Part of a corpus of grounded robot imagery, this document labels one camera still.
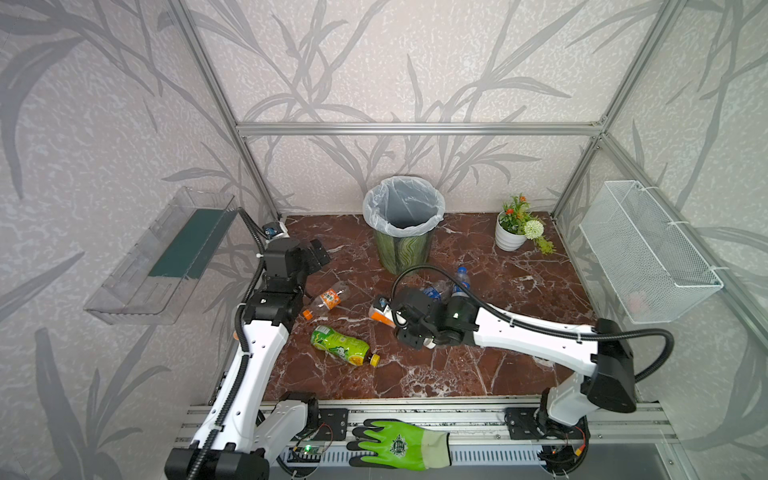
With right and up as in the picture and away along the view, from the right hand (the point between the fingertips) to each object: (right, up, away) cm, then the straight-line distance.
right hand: (400, 312), depth 76 cm
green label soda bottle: (-12, -12, +4) cm, 17 cm away
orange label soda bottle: (-22, +1, +15) cm, 26 cm away
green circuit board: (-23, -33, -5) cm, 41 cm away
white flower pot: (+37, +19, +26) cm, 49 cm away
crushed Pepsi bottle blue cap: (+10, +2, +17) cm, 20 cm away
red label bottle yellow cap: (-4, +2, -11) cm, 12 cm away
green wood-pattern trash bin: (0, +15, +15) cm, 21 cm away
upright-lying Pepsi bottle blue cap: (+21, +6, +24) cm, 33 cm away
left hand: (-23, +20, -1) cm, 30 cm away
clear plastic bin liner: (+1, +31, +25) cm, 40 cm away
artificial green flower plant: (+40, +27, +23) cm, 53 cm away
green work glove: (0, -30, -7) cm, 30 cm away
